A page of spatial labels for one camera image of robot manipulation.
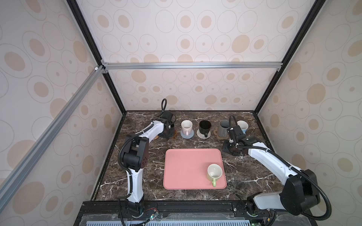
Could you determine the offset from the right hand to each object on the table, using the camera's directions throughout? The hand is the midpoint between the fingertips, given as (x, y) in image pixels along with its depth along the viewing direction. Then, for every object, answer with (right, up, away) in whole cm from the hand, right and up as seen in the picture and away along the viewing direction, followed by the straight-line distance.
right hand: (224, 148), depth 86 cm
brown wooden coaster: (-31, +7, +18) cm, 37 cm away
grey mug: (+6, +14, +21) cm, 26 cm away
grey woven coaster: (-23, +5, +17) cm, 28 cm away
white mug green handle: (-7, -14, -2) cm, 16 cm away
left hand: (-33, +10, +11) cm, 36 cm away
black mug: (-11, +13, +11) cm, 20 cm away
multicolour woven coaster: (-11, +6, +14) cm, 19 cm away
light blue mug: (+18, +14, +14) cm, 27 cm away
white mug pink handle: (-23, +14, +15) cm, 31 cm away
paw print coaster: (-1, +8, +19) cm, 20 cm away
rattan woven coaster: (-45, +5, +16) cm, 48 cm away
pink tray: (-23, -14, +3) cm, 27 cm away
